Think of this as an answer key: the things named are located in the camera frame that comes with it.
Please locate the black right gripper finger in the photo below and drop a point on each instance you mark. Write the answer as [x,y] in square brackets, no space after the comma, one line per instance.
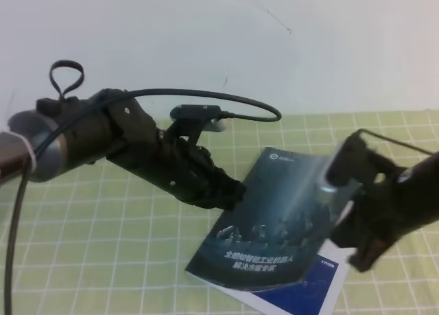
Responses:
[367,251]

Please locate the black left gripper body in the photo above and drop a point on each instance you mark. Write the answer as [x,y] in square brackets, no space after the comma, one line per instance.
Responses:
[124,134]

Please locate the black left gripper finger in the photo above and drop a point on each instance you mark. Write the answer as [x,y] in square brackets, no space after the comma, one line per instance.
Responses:
[223,192]

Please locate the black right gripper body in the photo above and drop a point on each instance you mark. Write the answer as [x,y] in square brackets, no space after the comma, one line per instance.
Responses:
[372,212]

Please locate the dark blue robot brochure book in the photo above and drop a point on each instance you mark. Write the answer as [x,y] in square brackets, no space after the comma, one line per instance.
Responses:
[272,251]

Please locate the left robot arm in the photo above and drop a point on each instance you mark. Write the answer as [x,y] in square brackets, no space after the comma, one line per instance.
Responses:
[26,138]

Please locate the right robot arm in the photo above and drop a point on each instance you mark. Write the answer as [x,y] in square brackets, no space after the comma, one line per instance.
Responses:
[414,193]

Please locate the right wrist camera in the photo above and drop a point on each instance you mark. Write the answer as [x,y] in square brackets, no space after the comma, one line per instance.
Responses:
[336,183]

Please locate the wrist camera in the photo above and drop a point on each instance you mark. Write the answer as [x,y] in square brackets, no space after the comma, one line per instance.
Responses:
[336,183]
[190,120]

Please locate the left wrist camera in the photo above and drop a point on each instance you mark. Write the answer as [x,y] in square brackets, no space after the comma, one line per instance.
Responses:
[190,120]

